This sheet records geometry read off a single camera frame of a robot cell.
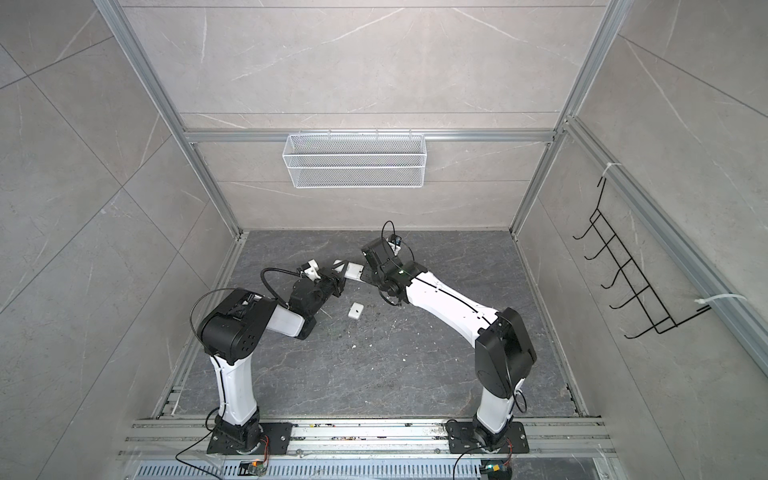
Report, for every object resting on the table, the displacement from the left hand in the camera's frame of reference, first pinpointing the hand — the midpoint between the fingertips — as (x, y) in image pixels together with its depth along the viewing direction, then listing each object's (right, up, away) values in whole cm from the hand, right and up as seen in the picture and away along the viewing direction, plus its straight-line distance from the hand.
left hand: (350, 256), depth 91 cm
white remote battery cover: (+1, -18, +5) cm, 19 cm away
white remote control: (-1, -4, 0) cm, 4 cm away
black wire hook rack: (+68, -4, -23) cm, 72 cm away
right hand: (+6, -4, -5) cm, 8 cm away
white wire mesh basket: (0, +33, +10) cm, 34 cm away
